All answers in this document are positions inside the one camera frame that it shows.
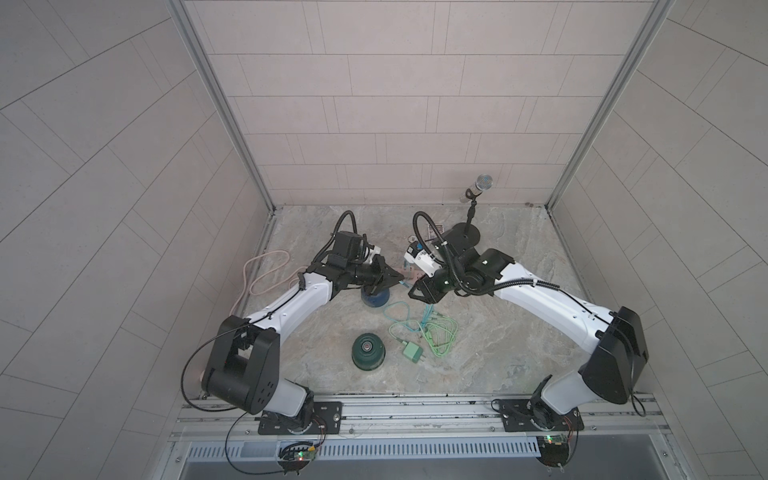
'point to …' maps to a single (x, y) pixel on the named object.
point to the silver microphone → (482, 183)
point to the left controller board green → (296, 455)
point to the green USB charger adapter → (413, 351)
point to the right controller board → (554, 449)
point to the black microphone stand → (465, 230)
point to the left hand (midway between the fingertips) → (407, 276)
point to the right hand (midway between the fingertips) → (413, 291)
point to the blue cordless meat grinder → (376, 301)
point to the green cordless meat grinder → (368, 352)
